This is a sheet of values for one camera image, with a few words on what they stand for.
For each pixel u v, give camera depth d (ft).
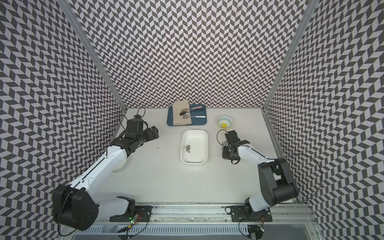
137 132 2.07
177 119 3.68
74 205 1.27
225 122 3.55
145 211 2.27
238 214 2.39
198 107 3.58
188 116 3.68
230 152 2.18
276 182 1.44
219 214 2.47
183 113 3.78
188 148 3.15
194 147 3.23
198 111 3.78
